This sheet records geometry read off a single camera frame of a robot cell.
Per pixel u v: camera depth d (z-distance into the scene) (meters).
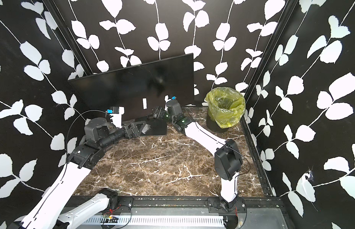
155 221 0.70
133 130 0.58
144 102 0.84
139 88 1.23
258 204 0.76
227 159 0.47
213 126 0.88
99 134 0.48
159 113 0.71
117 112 0.58
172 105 0.62
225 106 1.05
